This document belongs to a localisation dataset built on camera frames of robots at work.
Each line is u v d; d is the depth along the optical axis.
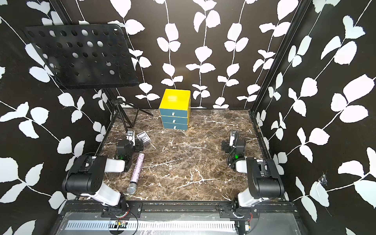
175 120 0.98
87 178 0.45
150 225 0.70
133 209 0.73
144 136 1.01
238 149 0.72
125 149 0.73
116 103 0.88
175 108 0.93
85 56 1.01
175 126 1.04
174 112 0.93
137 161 0.88
